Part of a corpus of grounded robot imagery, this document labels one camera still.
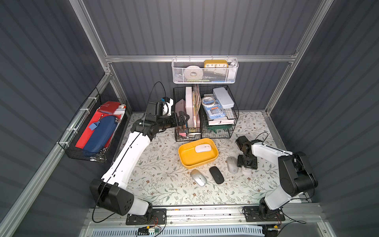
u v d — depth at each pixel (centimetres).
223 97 99
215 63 87
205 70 89
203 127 99
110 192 39
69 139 61
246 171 87
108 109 79
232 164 89
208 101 96
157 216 74
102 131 70
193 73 86
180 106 109
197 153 96
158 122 61
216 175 86
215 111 91
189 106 88
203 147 97
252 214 73
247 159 74
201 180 84
